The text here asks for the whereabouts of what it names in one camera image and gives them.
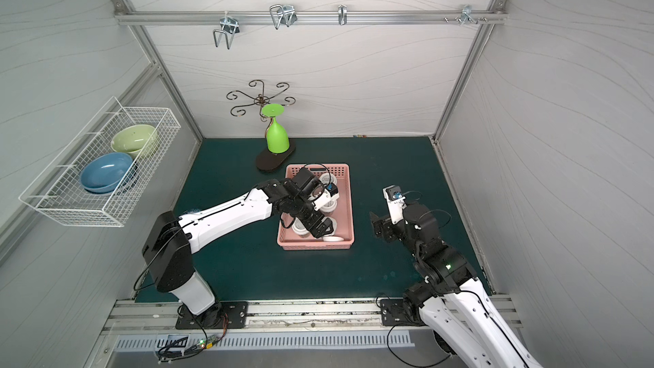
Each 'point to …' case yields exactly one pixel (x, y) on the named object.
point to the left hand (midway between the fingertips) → (325, 222)
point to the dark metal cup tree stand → (266, 161)
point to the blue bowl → (103, 173)
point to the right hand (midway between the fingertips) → (389, 206)
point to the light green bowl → (134, 140)
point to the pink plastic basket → (289, 241)
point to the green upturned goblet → (278, 139)
